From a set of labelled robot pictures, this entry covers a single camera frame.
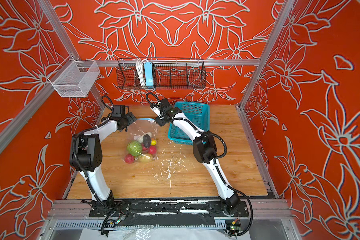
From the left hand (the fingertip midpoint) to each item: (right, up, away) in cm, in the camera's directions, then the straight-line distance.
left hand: (129, 118), depth 100 cm
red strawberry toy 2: (+18, -19, -10) cm, 28 cm away
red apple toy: (+5, -24, -14) cm, 28 cm away
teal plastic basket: (+49, +4, +11) cm, 50 cm away
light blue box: (+15, +27, -9) cm, 33 cm away
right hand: (+21, +2, -2) cm, 21 cm away
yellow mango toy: (+14, -24, -15) cm, 32 cm away
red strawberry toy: (+13, -19, -10) cm, 25 cm away
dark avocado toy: (+15, -14, -10) cm, 23 cm away
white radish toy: (+9, -14, -5) cm, 17 cm away
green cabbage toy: (+9, -17, -16) cm, 25 cm away
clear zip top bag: (+6, -7, 0) cm, 9 cm away
